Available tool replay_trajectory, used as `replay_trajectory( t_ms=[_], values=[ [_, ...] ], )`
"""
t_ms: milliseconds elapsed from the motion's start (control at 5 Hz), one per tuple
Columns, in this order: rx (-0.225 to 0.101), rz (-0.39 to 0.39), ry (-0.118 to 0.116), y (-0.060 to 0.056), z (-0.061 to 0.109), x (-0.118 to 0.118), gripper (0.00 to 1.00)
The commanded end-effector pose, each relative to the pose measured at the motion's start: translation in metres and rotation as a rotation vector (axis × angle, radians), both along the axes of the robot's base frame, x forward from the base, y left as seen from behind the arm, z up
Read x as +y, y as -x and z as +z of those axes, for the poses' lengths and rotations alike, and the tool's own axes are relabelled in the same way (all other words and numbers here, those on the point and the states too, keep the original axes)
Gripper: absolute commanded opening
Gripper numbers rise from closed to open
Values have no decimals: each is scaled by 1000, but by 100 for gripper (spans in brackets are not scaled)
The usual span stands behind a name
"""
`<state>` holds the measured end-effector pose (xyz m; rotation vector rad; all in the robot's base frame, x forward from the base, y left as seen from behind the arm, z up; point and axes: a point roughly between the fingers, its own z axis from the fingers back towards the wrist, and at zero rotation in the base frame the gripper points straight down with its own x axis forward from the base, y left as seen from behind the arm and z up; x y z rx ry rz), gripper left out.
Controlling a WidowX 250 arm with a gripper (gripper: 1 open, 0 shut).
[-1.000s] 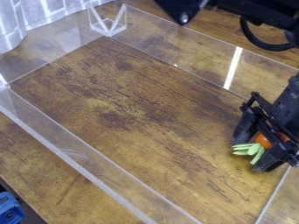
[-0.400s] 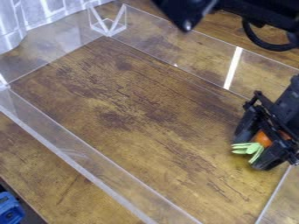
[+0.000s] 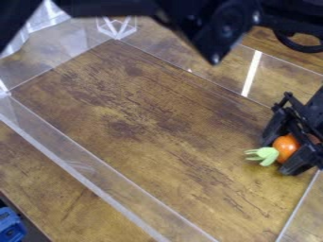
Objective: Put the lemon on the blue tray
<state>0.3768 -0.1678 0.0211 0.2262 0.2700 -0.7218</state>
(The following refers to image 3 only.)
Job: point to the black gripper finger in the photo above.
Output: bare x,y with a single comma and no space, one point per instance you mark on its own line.
306,158
278,126

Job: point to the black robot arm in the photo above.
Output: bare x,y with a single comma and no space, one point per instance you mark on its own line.
213,25

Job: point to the orange toy carrot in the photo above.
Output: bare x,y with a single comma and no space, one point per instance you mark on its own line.
281,150

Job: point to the blue plastic object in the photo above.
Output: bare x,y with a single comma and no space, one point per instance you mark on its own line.
13,229

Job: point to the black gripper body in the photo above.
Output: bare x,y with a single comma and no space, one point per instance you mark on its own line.
308,115

